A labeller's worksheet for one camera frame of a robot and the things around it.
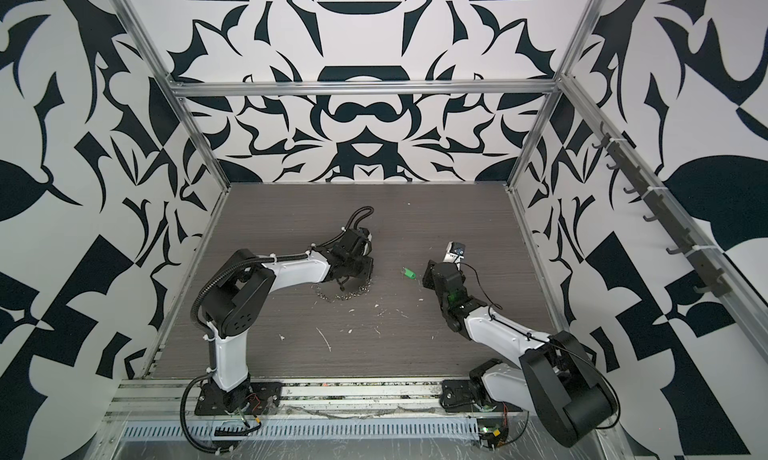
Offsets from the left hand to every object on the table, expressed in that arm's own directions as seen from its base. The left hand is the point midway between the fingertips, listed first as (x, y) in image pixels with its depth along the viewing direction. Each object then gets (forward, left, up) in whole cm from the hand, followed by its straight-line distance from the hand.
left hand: (373, 260), depth 96 cm
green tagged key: (-3, -11, -3) cm, 12 cm away
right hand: (-5, -19, +6) cm, 20 cm away
